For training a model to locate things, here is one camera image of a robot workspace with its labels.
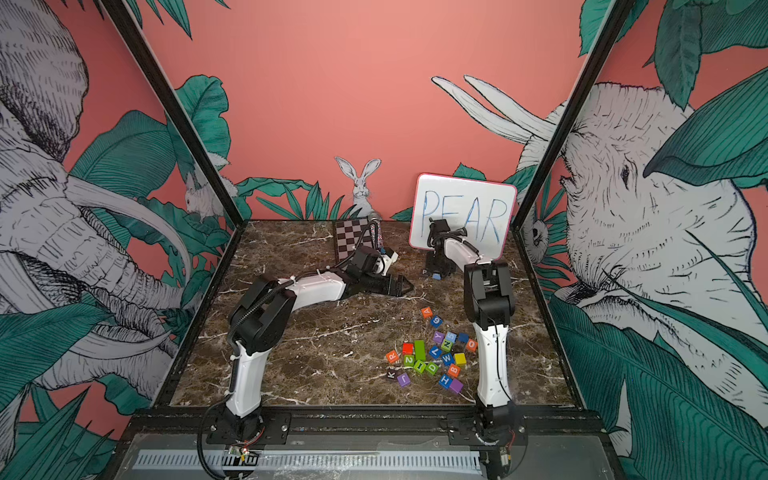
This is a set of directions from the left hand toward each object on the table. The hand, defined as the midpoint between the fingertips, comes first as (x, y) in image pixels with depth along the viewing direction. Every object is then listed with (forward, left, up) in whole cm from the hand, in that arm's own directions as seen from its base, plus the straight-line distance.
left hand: (407, 282), depth 93 cm
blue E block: (+6, -11, -6) cm, 14 cm away
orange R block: (-21, +6, -7) cm, 23 cm away
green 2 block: (-22, +1, -6) cm, 23 cm away
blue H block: (-28, -9, -7) cm, 30 cm away
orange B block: (-25, -12, -7) cm, 29 cm away
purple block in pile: (-16, -9, -7) cm, 19 cm away
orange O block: (-18, -18, -7) cm, 27 cm away
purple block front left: (-27, +3, -7) cm, 28 cm away
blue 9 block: (-10, -9, -7) cm, 15 cm away
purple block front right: (-29, -12, -7) cm, 32 cm away
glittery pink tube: (+27, +9, -6) cm, 29 cm away
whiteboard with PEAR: (+25, -29, +8) cm, 39 cm away
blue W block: (-22, -11, -7) cm, 26 cm away
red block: (-18, +1, -9) cm, 20 cm away
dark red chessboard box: (+27, +21, -6) cm, 35 cm away
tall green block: (-19, -3, -8) cm, 21 cm away
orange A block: (-7, -6, -8) cm, 12 cm away
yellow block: (-23, -14, -6) cm, 27 cm away
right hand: (+12, -11, -6) cm, 17 cm away
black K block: (-26, +6, -7) cm, 27 cm away
